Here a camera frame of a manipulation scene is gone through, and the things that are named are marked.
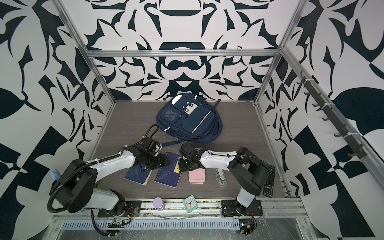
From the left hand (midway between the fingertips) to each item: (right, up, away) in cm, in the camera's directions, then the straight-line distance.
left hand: (165, 162), depth 88 cm
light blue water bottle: (-41, +3, -25) cm, 48 cm away
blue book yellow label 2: (+3, -6, -3) cm, 7 cm away
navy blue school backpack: (+13, +27, +18) cm, 34 cm away
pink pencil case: (+18, -6, -5) cm, 20 cm away
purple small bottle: (0, -13, -18) cm, 23 cm away
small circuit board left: (-20, -25, -15) cm, 35 cm away
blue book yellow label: (-17, -5, -3) cm, 18 cm away
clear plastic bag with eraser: (+32, -7, -5) cm, 33 cm away
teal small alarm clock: (+15, -16, -13) cm, 26 cm away
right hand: (+8, -2, -1) cm, 8 cm away
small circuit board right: (+41, -25, -17) cm, 51 cm away
